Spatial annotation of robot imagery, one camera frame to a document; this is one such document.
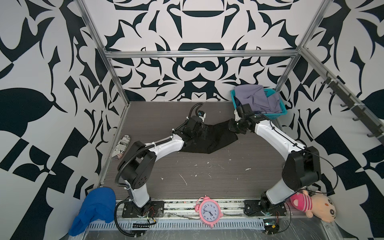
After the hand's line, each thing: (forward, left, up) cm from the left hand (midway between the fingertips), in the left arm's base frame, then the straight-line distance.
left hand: (206, 124), depth 88 cm
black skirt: (-4, -5, -8) cm, 11 cm away
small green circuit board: (-48, -27, -16) cm, 58 cm away
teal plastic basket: (+32, -51, -6) cm, 60 cm away
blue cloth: (-37, +55, -13) cm, 68 cm away
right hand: (-1, -13, 0) cm, 13 cm away
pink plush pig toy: (-42, -48, -8) cm, 64 cm away
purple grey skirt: (+32, -40, -7) cm, 52 cm away
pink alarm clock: (-42, +2, -12) cm, 44 cm away
